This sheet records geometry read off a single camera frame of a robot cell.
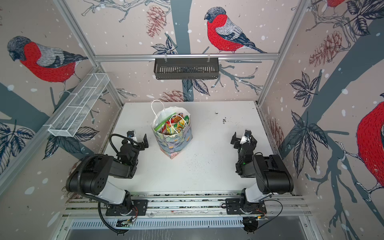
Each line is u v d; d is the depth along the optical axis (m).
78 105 0.78
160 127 0.83
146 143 0.86
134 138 0.79
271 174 0.46
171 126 0.79
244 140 0.80
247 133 0.76
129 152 0.70
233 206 0.73
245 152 0.67
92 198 0.49
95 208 0.75
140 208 0.73
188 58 0.92
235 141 0.83
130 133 0.77
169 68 1.07
